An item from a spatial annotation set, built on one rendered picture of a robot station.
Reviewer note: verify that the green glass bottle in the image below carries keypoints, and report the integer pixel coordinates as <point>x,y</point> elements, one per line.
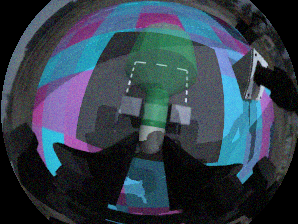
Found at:
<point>162,63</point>

